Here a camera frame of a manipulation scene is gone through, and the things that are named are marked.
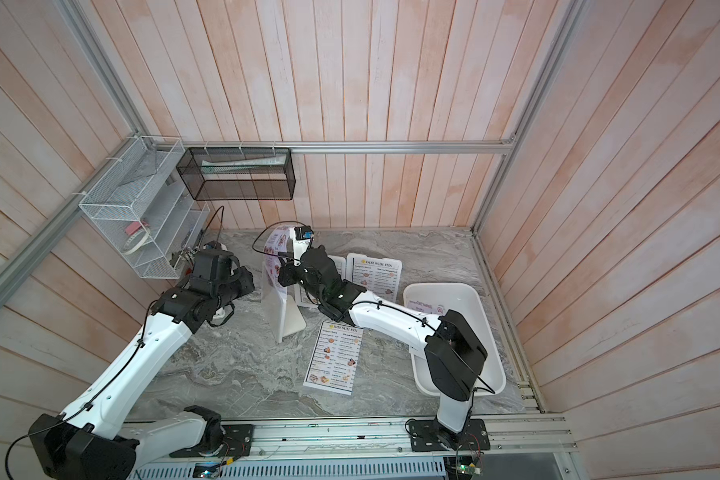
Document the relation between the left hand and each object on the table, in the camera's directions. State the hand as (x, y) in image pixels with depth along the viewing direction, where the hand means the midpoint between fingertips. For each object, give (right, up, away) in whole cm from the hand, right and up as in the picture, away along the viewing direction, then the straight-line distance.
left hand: (248, 281), depth 78 cm
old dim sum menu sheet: (+22, -24, +9) cm, 34 cm away
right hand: (+8, +7, -3) cm, 11 cm away
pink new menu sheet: (+8, +9, -2) cm, 12 cm away
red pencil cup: (-25, +3, +13) cm, 28 cm away
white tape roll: (-34, +11, +4) cm, 36 cm away
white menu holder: (+9, -9, +1) cm, 13 cm away
